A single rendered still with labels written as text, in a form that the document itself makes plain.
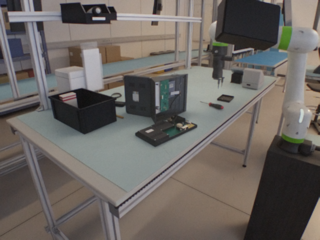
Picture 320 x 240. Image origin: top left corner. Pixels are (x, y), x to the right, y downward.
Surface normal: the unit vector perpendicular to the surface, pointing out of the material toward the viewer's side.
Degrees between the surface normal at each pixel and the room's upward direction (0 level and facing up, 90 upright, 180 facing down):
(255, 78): 90
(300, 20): 90
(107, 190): 0
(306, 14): 90
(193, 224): 0
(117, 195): 0
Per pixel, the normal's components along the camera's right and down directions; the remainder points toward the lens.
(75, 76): 0.78, 0.26
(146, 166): 0.00, -0.91
